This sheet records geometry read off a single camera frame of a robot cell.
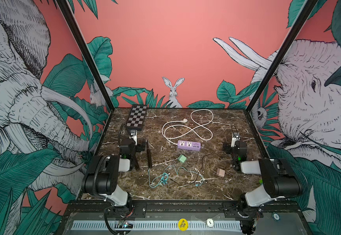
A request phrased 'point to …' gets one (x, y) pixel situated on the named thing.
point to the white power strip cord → (184, 121)
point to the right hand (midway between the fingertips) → (232, 138)
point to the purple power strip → (189, 145)
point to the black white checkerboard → (135, 119)
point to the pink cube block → (220, 172)
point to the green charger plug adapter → (182, 158)
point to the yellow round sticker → (183, 224)
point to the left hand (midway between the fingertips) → (136, 136)
